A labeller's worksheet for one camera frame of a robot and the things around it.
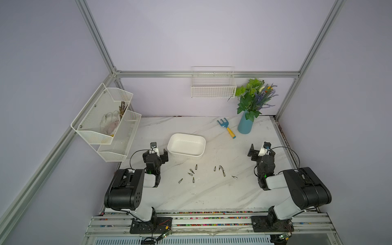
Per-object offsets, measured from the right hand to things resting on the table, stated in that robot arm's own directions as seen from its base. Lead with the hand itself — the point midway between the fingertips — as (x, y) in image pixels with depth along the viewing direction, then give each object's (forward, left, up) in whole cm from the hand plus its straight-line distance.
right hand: (260, 147), depth 92 cm
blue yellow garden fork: (+27, +18, -7) cm, 33 cm away
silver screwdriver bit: (-16, +49, -9) cm, 53 cm away
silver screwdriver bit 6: (-11, +23, -10) cm, 27 cm away
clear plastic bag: (+4, +84, +21) cm, 87 cm away
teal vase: (+20, +5, -2) cm, 20 cm away
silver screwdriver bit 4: (-8, +40, -9) cm, 42 cm away
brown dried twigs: (+10, +78, +24) cm, 83 cm away
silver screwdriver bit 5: (-9, +25, -9) cm, 28 cm away
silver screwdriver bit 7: (-15, +17, -10) cm, 24 cm away
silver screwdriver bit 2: (-16, +41, -9) cm, 45 cm away
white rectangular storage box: (+10, +46, -9) cm, 48 cm away
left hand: (+1, +65, -3) cm, 65 cm away
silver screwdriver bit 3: (-12, +43, -9) cm, 46 cm away
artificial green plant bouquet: (+19, +5, +24) cm, 31 cm away
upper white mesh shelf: (+4, +90, +23) cm, 93 cm away
